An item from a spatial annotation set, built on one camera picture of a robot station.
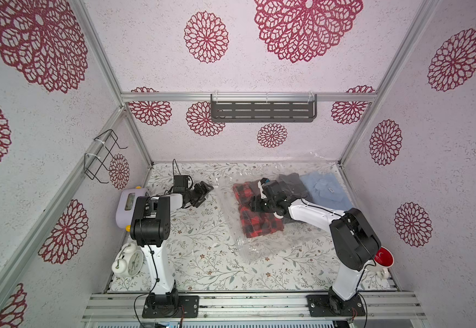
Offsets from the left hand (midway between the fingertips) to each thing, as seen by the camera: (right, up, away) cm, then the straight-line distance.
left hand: (210, 191), depth 103 cm
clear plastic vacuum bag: (+40, -21, -13) cm, 47 cm away
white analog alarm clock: (-26, -25, -29) cm, 46 cm away
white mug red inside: (+72, -26, -23) cm, 79 cm away
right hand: (+20, -4, -10) cm, 23 cm away
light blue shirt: (+60, +2, +3) cm, 60 cm away
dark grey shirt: (+43, +6, +5) cm, 44 cm away
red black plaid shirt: (+22, -14, -12) cm, 28 cm away
